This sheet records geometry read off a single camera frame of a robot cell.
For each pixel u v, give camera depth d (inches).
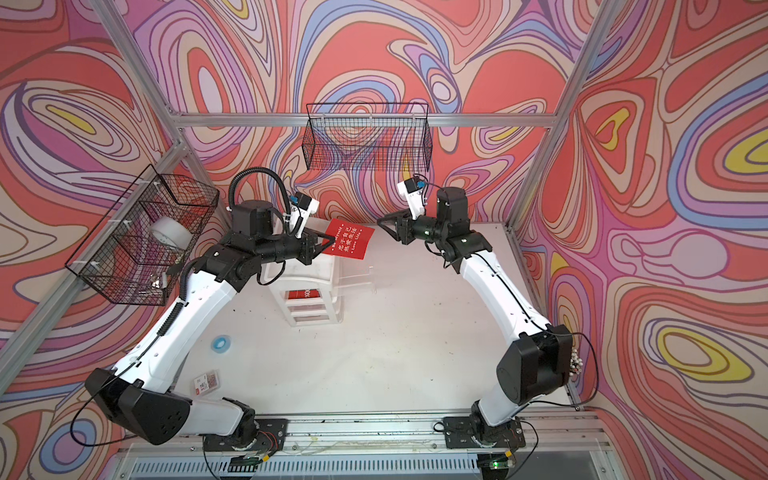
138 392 14.9
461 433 28.8
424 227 25.6
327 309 33.8
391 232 27.4
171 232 29.1
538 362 16.7
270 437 28.3
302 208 23.9
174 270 29.7
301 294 35.8
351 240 29.1
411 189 25.2
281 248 23.1
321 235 26.7
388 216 27.8
